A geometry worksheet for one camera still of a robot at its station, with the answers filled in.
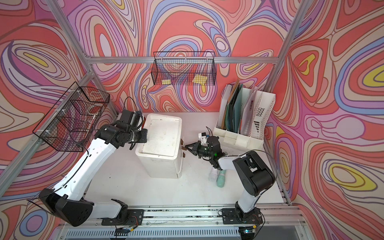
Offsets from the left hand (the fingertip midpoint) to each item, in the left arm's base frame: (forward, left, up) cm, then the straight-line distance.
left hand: (147, 135), depth 75 cm
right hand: (0, -19, -14) cm, 24 cm away
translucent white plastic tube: (-12, -36, -22) cm, 43 cm away
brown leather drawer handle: (0, -18, -12) cm, 22 cm away
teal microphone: (-14, -40, -22) cm, 48 cm away
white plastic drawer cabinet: (-11, -9, -1) cm, 15 cm away
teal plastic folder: (+17, -47, +1) cm, 50 cm away
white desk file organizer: (+30, -72, -5) cm, 78 cm away
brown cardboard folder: (+19, -44, -11) cm, 49 cm away
